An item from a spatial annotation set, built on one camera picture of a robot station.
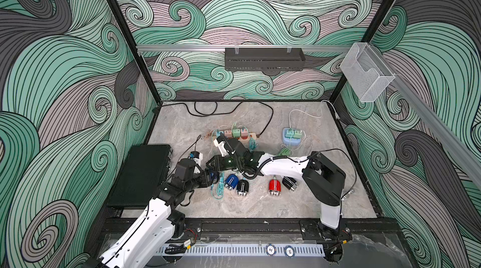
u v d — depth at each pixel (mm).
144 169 895
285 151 947
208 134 978
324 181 473
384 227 740
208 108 1180
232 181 835
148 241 543
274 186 815
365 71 799
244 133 971
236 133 955
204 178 703
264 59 966
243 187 815
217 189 816
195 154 730
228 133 952
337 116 1162
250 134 1001
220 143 761
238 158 648
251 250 697
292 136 985
